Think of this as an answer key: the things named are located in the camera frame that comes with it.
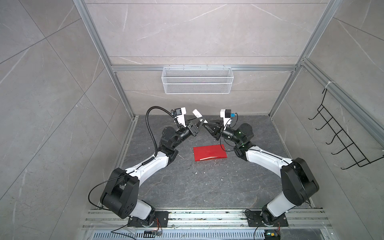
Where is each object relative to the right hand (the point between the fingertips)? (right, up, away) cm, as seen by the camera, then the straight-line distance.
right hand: (204, 122), depth 72 cm
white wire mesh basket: (-3, +30, +29) cm, 42 cm away
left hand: (0, +3, -4) cm, 4 cm away
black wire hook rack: (+63, -15, -13) cm, 66 cm away
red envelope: (+4, -18, +25) cm, 31 cm away
